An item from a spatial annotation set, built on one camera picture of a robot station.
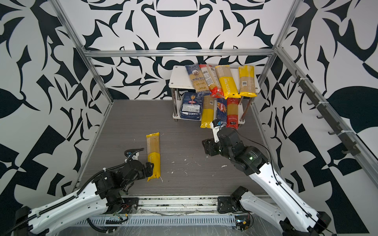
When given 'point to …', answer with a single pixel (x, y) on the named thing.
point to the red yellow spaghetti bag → (232, 113)
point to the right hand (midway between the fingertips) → (208, 140)
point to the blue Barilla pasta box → (191, 105)
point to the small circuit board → (242, 221)
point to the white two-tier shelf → (180, 80)
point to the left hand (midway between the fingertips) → (148, 164)
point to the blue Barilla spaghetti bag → (222, 109)
